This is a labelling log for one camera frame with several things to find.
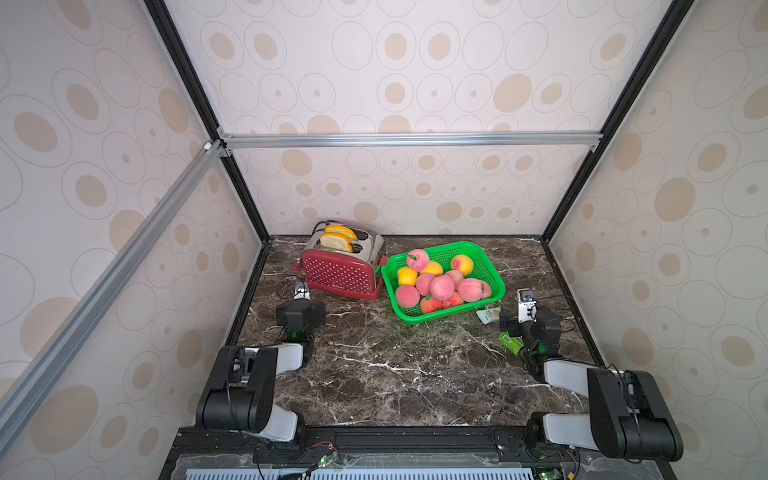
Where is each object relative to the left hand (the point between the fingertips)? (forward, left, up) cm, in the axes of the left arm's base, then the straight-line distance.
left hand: (306, 298), depth 93 cm
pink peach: (+5, -37, +1) cm, 37 cm away
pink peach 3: (+8, -48, +1) cm, 49 cm away
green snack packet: (-12, -63, -5) cm, 65 cm away
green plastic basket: (+18, -44, 0) cm, 48 cm away
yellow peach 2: (+10, -32, -1) cm, 33 cm away
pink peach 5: (+3, -56, +1) cm, 56 cm away
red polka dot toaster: (+5, -16, +6) cm, 18 cm away
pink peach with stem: (+2, -31, -1) cm, 32 cm away
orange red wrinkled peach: (0, -46, 0) cm, 46 cm away
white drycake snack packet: (-2, -58, -6) cm, 59 cm away
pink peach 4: (+1, -50, +5) cm, 50 cm away
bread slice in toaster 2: (+13, -9, +12) cm, 20 cm away
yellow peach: (+13, -41, 0) cm, 43 cm away
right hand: (-3, -65, +1) cm, 65 cm away
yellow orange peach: (+15, -51, -1) cm, 53 cm away
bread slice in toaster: (+18, -8, +13) cm, 24 cm away
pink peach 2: (+1, -42, +5) cm, 42 cm away
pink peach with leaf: (+12, -35, +5) cm, 37 cm away
